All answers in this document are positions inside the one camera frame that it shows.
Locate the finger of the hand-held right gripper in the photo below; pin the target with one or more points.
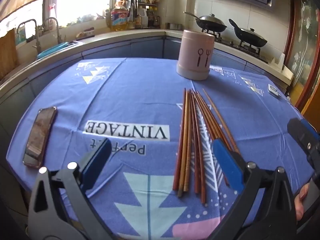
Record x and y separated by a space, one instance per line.
303 135

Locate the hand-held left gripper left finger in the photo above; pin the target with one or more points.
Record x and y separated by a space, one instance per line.
97 160

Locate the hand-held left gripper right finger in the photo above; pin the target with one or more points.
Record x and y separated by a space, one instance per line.
227 165

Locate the bundle of wooden chopsticks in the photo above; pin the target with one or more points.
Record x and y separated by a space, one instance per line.
186 142

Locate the pink utensil holder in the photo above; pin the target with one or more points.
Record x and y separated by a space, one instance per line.
195 55

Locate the person's right hand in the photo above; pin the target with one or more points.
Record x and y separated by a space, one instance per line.
302 196

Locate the small white device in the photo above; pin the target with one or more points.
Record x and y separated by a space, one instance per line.
273 90

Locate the smartphone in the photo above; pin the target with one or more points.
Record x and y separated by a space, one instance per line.
40 137

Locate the blue printed tablecloth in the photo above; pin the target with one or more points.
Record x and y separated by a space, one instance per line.
137 97

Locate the white plastic stand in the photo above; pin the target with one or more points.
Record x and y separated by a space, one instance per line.
279 61

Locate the gas stove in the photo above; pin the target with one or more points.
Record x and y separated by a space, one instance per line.
246 51

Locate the black frying pan with lid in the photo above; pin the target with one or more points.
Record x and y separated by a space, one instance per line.
250 37

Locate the blue plastic basin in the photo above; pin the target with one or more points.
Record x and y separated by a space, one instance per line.
57 48

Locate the kitchen countertop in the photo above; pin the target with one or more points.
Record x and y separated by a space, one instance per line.
125 35

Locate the wooden cutting board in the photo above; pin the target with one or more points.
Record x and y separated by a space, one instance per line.
8 55

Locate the curved steel faucet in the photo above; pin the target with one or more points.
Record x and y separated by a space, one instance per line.
55 26

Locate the angular steel faucet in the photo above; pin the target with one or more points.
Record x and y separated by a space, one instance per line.
35 33

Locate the wok with steel lid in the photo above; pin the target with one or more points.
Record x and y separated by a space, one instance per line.
211 23

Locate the cooking oil bottle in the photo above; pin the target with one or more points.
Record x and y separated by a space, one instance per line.
118 17

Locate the white plastic jug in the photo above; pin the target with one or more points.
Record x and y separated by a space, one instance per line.
142 19

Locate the small metal tins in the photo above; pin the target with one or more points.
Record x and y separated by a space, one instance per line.
174 26

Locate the metal spice rack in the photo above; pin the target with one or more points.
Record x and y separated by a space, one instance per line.
153 15

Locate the glass door with wooden frame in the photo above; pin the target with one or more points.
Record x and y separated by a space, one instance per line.
303 50

